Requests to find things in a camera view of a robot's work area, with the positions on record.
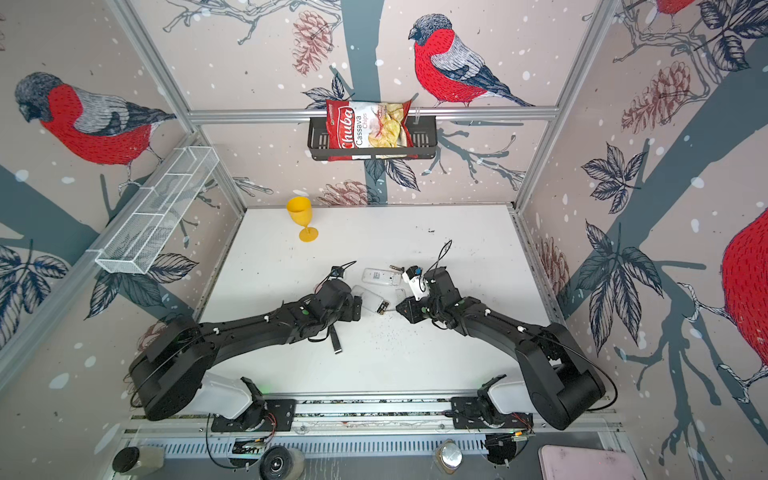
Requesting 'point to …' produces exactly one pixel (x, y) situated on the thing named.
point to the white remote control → (380, 276)
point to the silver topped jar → (449, 456)
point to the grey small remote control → (371, 300)
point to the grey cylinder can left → (131, 459)
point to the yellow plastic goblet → (301, 209)
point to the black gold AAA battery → (397, 268)
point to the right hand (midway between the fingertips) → (397, 312)
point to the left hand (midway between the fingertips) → (351, 301)
